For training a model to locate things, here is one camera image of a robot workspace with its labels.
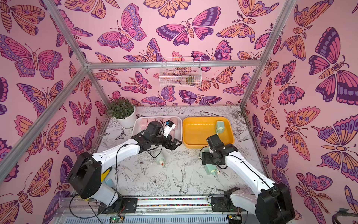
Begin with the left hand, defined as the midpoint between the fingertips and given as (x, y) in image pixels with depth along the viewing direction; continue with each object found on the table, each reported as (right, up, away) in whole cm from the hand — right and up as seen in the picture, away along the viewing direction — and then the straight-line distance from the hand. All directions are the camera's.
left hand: (178, 139), depth 83 cm
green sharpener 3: (+15, -5, -8) cm, 17 cm away
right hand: (+17, -12, -1) cm, 21 cm away
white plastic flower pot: (-37, +10, +20) cm, 43 cm away
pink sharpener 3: (-1, +1, +17) cm, 17 cm away
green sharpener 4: (+18, -15, -4) cm, 24 cm away
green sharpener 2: (-10, -12, 0) cm, 16 cm away
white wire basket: (+1, +44, +23) cm, 50 cm away
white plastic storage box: (-31, +5, +19) cm, 37 cm away
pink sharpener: (-25, +9, +17) cm, 31 cm away
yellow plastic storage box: (+13, +4, +22) cm, 26 cm away
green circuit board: (-31, -39, -13) cm, 52 cm away
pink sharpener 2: (-22, +11, +20) cm, 31 cm away
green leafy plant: (-39, +20, +11) cm, 45 cm away
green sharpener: (+29, +7, +14) cm, 33 cm away
